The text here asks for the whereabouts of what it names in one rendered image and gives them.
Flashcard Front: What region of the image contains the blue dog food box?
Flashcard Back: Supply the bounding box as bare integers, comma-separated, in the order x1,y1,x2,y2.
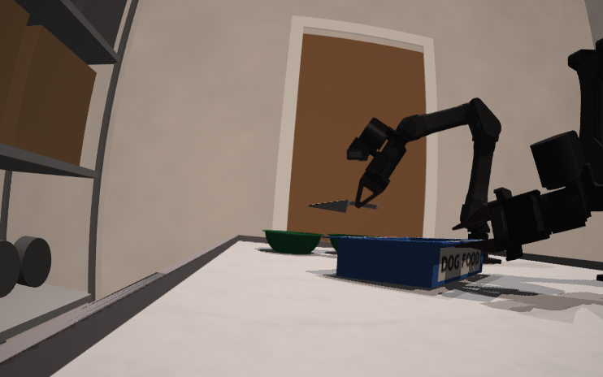
322,236,484,288

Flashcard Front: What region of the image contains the grey scoop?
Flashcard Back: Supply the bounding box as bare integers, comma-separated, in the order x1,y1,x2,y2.
308,200,379,212

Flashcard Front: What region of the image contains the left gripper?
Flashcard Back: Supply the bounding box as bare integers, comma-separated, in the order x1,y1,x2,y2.
452,187,552,262

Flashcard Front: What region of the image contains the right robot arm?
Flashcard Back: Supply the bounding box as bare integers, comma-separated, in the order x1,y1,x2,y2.
347,97,501,240

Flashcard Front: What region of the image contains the green bowl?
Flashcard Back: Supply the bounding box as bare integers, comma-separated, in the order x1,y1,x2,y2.
263,230,323,254
328,234,380,252

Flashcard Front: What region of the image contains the dark grey table edge lip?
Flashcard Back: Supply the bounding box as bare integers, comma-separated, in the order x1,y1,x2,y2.
0,235,603,377

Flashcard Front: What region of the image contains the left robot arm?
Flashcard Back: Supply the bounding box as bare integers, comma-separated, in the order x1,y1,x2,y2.
490,38,603,247

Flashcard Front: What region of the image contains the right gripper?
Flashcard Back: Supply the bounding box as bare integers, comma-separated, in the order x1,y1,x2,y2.
355,157,397,208

